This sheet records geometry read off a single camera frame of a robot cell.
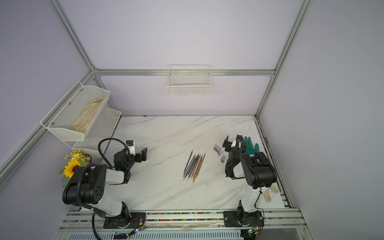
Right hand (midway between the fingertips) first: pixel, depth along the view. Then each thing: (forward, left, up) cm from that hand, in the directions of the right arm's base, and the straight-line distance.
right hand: (235, 139), depth 95 cm
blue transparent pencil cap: (-1, +10, -9) cm, 14 cm away
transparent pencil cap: (-7, +8, -10) cm, 15 cm away
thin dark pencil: (-11, +31, -9) cm, 34 cm away
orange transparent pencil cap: (-3, +9, -10) cm, 13 cm away
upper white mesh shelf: (+3, +92, +22) cm, 94 cm away
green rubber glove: (-3, -12, -9) cm, 16 cm away
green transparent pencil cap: (0, +11, -8) cm, 14 cm away
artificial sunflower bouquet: (-21, +80, +18) cm, 85 cm away
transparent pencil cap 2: (-9, +8, -9) cm, 15 cm away
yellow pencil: (-13, +23, -8) cm, 28 cm away
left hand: (-4, +62, -3) cm, 63 cm away
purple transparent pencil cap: (-2, +10, -9) cm, 14 cm away
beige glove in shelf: (-2, +84, +22) cm, 87 cm away
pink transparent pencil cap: (+1, +13, -8) cm, 15 cm away
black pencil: (-14, +29, -9) cm, 34 cm away
